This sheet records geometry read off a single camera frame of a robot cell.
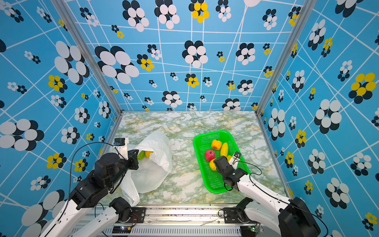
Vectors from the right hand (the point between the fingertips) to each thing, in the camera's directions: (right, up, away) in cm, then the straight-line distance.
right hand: (226, 166), depth 86 cm
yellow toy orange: (-9, +1, -1) cm, 9 cm away
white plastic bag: (-45, -4, +1) cm, 45 cm away
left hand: (-45, +13, -18) cm, 50 cm away
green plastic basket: (-8, -8, -2) cm, 12 cm away
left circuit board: (-55, -27, -14) cm, 63 cm away
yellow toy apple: (-5, +12, +8) cm, 15 cm away
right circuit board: (+11, -25, -17) cm, 32 cm away
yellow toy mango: (0, +9, +7) cm, 11 cm away
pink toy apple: (-10, +6, +2) cm, 12 cm away
